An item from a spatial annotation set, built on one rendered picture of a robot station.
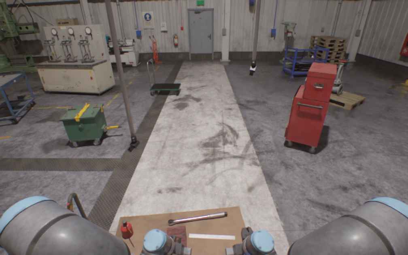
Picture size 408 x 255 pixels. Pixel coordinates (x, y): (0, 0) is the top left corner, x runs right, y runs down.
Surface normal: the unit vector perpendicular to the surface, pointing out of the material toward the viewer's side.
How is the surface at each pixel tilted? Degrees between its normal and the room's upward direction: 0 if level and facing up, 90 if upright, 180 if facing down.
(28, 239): 35
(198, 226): 0
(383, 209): 13
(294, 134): 90
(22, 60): 90
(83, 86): 90
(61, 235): 19
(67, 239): 29
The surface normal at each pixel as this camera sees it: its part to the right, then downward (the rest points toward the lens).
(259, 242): 0.13, -0.69
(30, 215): -0.05, -0.84
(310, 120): -0.50, 0.42
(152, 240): -0.15, -0.69
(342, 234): -0.50, -0.81
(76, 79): -0.17, 0.49
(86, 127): 0.17, 0.47
